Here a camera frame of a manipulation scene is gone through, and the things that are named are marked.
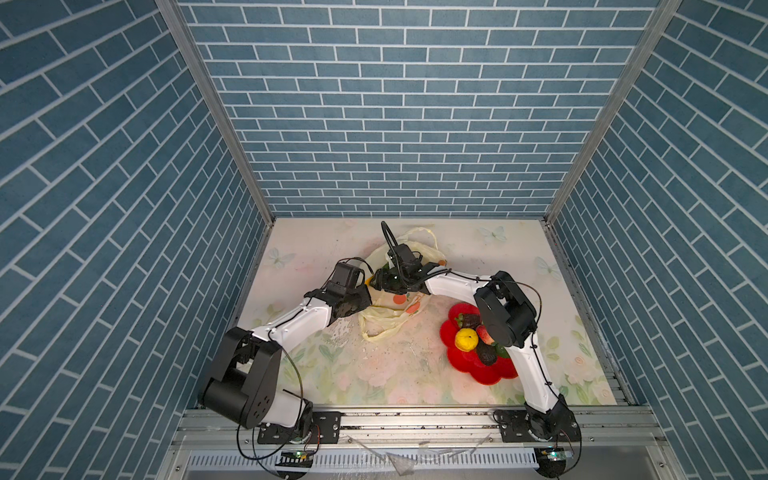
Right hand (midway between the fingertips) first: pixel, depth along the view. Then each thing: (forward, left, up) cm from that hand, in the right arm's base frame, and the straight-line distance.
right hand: (376, 285), depth 97 cm
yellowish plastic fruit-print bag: (-10, -6, +2) cm, 12 cm away
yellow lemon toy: (-17, -28, +2) cm, 33 cm away
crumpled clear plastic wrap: (-46, -13, -5) cm, 48 cm away
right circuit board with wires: (-43, -48, -7) cm, 65 cm away
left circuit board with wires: (-47, +14, -7) cm, 50 cm away
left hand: (-7, -1, +3) cm, 8 cm away
